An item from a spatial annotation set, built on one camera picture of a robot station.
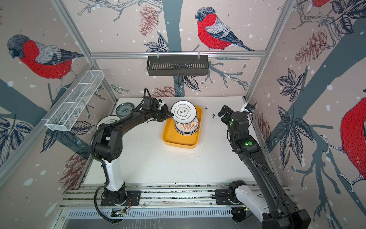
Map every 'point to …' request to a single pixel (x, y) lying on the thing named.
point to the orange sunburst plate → (195, 123)
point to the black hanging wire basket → (177, 65)
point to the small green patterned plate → (125, 109)
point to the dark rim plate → (187, 130)
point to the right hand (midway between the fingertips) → (229, 107)
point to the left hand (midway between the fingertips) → (176, 111)
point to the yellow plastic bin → (171, 138)
